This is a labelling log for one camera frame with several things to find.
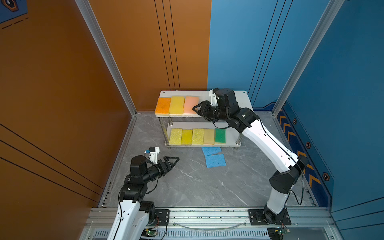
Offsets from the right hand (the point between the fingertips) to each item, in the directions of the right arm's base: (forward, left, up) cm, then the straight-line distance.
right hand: (192, 109), depth 69 cm
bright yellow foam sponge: (+7, +5, -31) cm, 32 cm away
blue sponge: (0, -9, -37) cm, 38 cm away
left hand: (-16, +8, -19) cm, 26 cm away
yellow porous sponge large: (+7, +13, -30) cm, 33 cm away
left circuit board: (-43, +23, -39) cm, 63 cm away
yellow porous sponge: (+7, -2, -31) cm, 31 cm away
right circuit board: (-44, -39, -40) cm, 71 cm away
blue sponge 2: (-7, -13, -37) cm, 40 cm away
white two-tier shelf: (+17, +9, -33) cm, 38 cm away
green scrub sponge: (+7, -16, -30) cm, 35 cm away
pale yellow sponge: (+7, -9, -31) cm, 33 cm away
